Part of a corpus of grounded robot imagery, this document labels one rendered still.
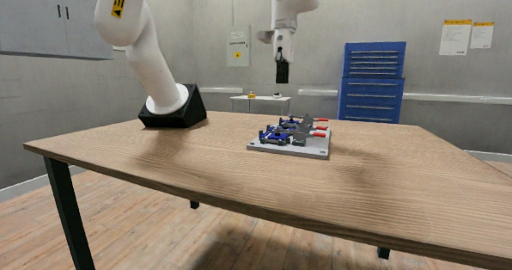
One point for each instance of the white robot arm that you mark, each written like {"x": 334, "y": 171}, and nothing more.
{"x": 122, "y": 22}

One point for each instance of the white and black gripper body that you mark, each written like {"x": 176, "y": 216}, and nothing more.
{"x": 286, "y": 42}

